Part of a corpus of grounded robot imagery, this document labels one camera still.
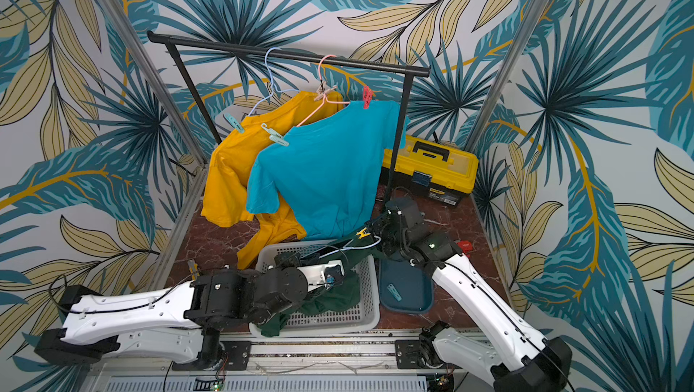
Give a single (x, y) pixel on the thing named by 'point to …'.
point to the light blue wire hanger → (273, 88)
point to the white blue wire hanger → (347, 247)
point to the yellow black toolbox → (445, 174)
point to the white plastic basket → (364, 316)
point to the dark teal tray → (404, 287)
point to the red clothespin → (367, 97)
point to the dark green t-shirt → (337, 296)
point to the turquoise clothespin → (395, 292)
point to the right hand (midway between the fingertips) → (363, 224)
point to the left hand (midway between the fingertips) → (311, 258)
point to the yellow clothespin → (362, 233)
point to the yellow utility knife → (193, 269)
